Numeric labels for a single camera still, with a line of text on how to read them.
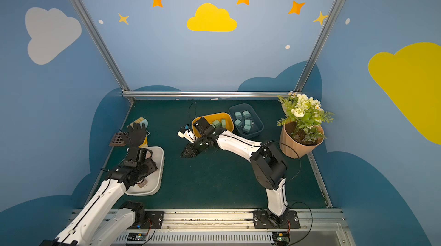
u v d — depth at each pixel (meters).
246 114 1.11
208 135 0.68
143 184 0.82
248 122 1.08
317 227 0.74
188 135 0.75
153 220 0.74
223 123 1.05
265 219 0.75
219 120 1.08
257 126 1.07
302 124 0.81
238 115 1.11
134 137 0.99
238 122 1.07
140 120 1.10
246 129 1.04
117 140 1.01
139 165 0.64
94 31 0.85
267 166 0.49
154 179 0.80
